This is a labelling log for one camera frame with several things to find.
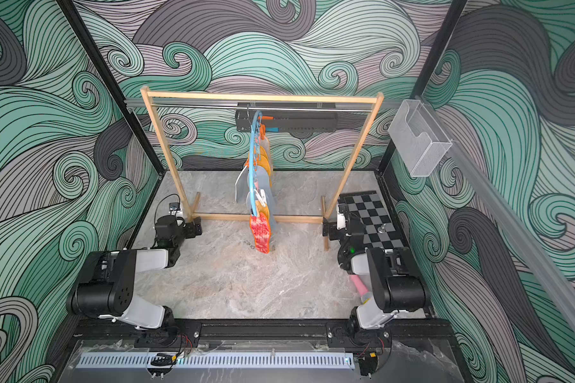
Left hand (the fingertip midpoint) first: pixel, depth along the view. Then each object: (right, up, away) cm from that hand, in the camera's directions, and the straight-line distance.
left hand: (186, 217), depth 94 cm
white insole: (+25, +12, -15) cm, 32 cm away
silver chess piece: (+78, -5, -2) cm, 79 cm away
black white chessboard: (+77, +3, +7) cm, 78 cm away
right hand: (+62, 0, 0) cm, 62 cm away
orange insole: (+33, +5, -21) cm, 40 cm away
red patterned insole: (+32, -1, -18) cm, 37 cm away
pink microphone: (+67, -25, -14) cm, 73 cm away
